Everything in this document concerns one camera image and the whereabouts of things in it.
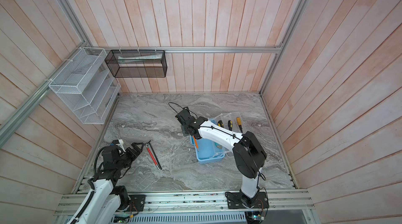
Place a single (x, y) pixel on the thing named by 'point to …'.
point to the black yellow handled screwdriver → (230, 125)
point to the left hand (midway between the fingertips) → (141, 150)
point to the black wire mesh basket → (137, 63)
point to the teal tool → (219, 146)
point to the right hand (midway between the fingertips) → (189, 127)
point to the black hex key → (156, 158)
